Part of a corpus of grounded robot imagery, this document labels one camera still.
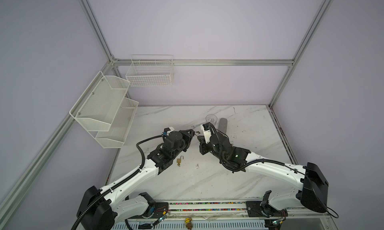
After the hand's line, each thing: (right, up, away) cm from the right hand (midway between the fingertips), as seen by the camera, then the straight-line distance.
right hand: (197, 136), depth 75 cm
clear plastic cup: (+11, +9, +33) cm, 35 cm away
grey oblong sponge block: (+19, +5, +31) cm, 36 cm away
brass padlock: (-12, -17, +15) cm, 25 cm away
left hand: (-1, +2, 0) cm, 3 cm away
